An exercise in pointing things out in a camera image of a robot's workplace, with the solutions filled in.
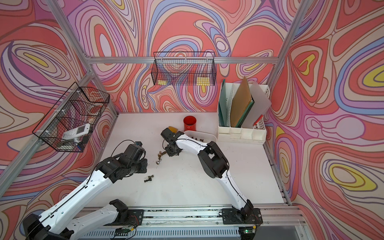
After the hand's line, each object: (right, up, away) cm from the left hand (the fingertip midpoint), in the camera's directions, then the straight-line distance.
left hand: (147, 164), depth 77 cm
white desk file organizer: (+49, +15, +24) cm, 56 cm away
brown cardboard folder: (+58, +36, +27) cm, 74 cm away
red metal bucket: (+22, +22, +24) cm, 39 cm away
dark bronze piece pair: (-1, -11, +9) cm, 14 cm away
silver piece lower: (+2, -2, +14) cm, 14 cm away
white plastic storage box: (+32, +13, +27) cm, 44 cm away
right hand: (+12, +1, +20) cm, 24 cm away
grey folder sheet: (+64, +33, +7) cm, 72 cm away
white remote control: (-29, +18, -9) cm, 35 cm away
